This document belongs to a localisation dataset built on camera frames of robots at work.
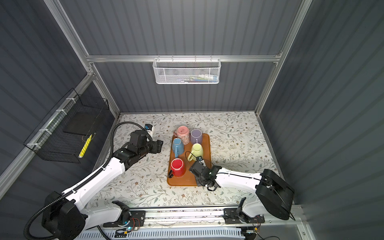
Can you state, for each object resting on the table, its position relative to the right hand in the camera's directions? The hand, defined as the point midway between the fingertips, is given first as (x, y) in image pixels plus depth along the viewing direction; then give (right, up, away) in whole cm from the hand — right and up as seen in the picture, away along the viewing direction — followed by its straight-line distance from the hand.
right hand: (202, 178), depth 85 cm
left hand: (-25, +22, -3) cm, 33 cm away
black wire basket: (-69, +25, -14) cm, 74 cm away
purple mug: (-3, +23, +11) cm, 26 cm away
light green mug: (-3, +16, +3) cm, 16 cm away
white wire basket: (-11, +77, +39) cm, 86 cm away
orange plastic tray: (-8, -1, +2) cm, 8 cm away
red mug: (-14, +7, -3) cm, 16 cm away
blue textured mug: (-14, +18, +5) cm, 23 cm away
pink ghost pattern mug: (-12, +26, +9) cm, 30 cm away
